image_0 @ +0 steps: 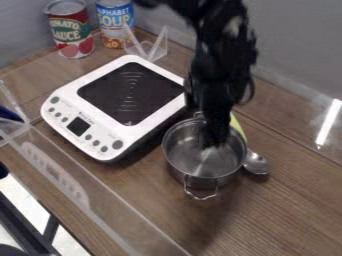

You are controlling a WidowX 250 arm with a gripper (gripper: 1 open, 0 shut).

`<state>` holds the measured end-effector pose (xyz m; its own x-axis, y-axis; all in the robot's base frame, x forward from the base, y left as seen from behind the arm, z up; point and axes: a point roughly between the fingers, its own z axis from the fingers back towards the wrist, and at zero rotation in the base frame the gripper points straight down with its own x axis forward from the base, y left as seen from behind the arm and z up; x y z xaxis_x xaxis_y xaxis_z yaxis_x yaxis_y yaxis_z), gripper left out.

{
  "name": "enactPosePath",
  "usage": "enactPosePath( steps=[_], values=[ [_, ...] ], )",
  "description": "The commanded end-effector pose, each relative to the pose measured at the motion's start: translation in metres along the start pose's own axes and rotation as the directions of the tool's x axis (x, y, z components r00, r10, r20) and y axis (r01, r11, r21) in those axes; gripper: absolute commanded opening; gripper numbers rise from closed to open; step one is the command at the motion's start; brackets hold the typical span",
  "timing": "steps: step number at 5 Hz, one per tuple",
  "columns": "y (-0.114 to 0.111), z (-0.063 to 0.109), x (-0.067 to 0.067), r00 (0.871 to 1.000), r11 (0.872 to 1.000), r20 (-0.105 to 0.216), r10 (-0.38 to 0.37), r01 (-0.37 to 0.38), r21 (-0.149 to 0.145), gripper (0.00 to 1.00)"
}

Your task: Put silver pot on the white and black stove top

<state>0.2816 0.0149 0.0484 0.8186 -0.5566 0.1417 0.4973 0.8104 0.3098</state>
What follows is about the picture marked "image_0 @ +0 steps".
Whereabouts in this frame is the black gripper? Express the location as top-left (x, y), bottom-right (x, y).
top-left (183, 43), bottom-right (258, 149)

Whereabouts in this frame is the silver steel pot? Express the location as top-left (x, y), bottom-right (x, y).
top-left (162, 112), bottom-right (247, 201)

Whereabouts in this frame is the spoon with green handle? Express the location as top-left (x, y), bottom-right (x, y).
top-left (230, 114), bottom-right (269, 175)

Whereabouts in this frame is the white and black stove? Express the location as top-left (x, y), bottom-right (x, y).
top-left (40, 55), bottom-right (186, 162)

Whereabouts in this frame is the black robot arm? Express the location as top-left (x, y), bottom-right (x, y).
top-left (134, 0), bottom-right (258, 148)

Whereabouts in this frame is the clear acrylic stand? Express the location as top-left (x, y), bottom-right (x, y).
top-left (123, 24), bottom-right (168, 62)

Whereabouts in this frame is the alphabet soup can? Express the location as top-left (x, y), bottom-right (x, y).
top-left (96, 0), bottom-right (135, 49)

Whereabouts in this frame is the tomato sauce can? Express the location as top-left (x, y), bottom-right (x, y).
top-left (43, 0), bottom-right (95, 59)

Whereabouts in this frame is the clear acrylic front barrier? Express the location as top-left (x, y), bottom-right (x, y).
top-left (0, 81), bottom-right (188, 256)

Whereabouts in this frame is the black metal table frame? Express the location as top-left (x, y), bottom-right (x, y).
top-left (0, 192), bottom-right (62, 256)

